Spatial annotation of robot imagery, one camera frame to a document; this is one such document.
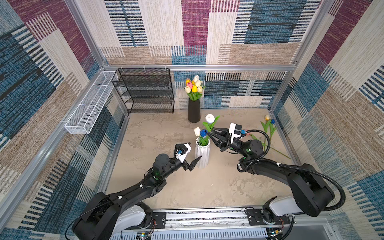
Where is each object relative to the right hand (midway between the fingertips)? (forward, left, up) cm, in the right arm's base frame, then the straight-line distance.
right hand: (208, 131), depth 68 cm
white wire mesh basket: (+8, +58, +2) cm, 58 cm away
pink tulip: (+35, +8, 0) cm, 35 cm away
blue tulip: (+2, +1, -7) cm, 8 cm away
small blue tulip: (+24, -49, -32) cm, 64 cm away
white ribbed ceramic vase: (-3, +2, -13) cm, 13 cm away
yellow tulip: (+33, +5, -1) cm, 33 cm away
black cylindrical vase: (+36, +6, -23) cm, 43 cm away
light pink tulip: (+31, +2, 0) cm, 31 cm away
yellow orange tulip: (+40, +9, -1) cm, 41 cm away
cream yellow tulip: (+26, -46, -32) cm, 62 cm away
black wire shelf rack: (+49, +40, -14) cm, 65 cm away
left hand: (-1, +6, -11) cm, 13 cm away
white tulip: (+31, +9, -1) cm, 32 cm away
